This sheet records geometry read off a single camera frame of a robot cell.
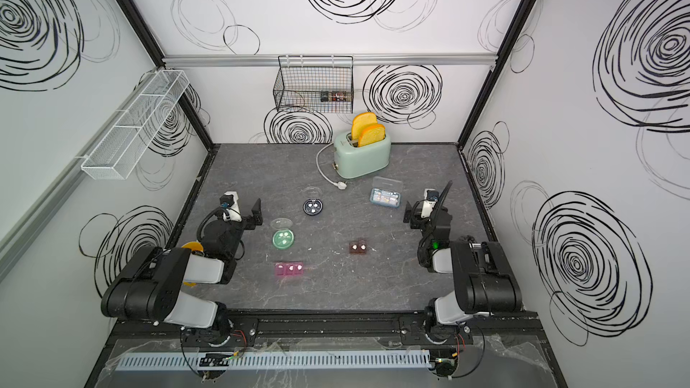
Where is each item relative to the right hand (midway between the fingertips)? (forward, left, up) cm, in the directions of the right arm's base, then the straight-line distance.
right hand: (424, 203), depth 91 cm
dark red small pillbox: (-13, +22, -7) cm, 27 cm away
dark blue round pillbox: (+3, +39, -7) cm, 40 cm away
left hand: (-3, +61, +5) cm, 61 cm away
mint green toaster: (+18, +25, 0) cm, 31 cm away
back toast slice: (+27, +22, +13) cm, 38 cm away
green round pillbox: (-10, +48, -7) cm, 50 cm away
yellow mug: (-19, +72, +3) cm, 74 cm away
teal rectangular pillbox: (+9, +12, -7) cm, 16 cm away
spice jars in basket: (+27, +34, +24) cm, 50 cm away
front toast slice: (+22, +18, +12) cm, 31 cm away
